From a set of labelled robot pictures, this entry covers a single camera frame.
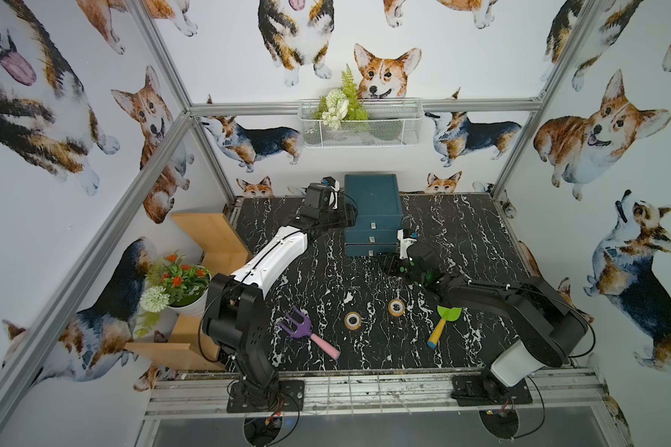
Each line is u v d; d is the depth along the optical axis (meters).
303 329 0.86
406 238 0.81
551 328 0.46
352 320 0.88
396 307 0.90
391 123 0.92
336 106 0.79
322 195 0.67
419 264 0.69
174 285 0.71
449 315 0.88
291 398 0.73
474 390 0.74
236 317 0.46
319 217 0.67
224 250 0.92
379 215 0.85
